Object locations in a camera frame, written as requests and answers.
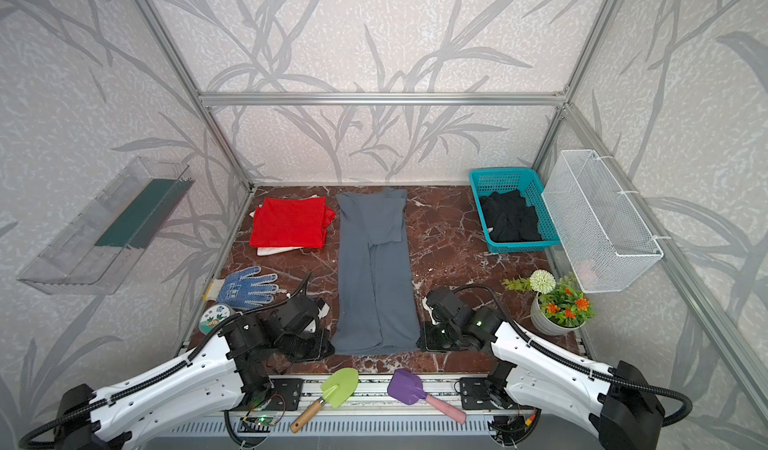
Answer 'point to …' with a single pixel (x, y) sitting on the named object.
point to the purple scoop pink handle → (407, 388)
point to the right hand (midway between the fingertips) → (416, 336)
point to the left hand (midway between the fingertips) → (340, 345)
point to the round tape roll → (213, 316)
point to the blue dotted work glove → (237, 291)
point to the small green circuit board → (256, 424)
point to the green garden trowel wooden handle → (335, 390)
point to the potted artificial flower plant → (558, 304)
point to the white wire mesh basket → (608, 244)
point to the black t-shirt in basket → (509, 218)
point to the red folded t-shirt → (285, 222)
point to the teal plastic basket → (485, 181)
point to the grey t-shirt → (376, 311)
